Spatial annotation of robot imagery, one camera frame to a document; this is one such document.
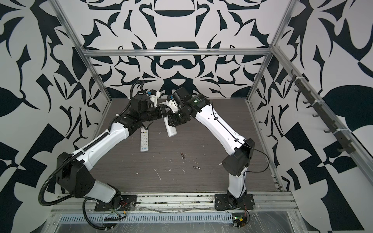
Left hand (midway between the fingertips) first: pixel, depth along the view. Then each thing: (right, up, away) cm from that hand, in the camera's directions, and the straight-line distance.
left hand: (173, 105), depth 76 cm
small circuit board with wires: (+32, -55, -5) cm, 64 cm away
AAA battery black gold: (+4, -29, +16) cm, 33 cm away
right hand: (-1, -8, -2) cm, 8 cm away
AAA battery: (+13, -35, +10) cm, 39 cm away
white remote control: (-20, -22, +18) cm, 35 cm away
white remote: (-1, -13, -1) cm, 13 cm away
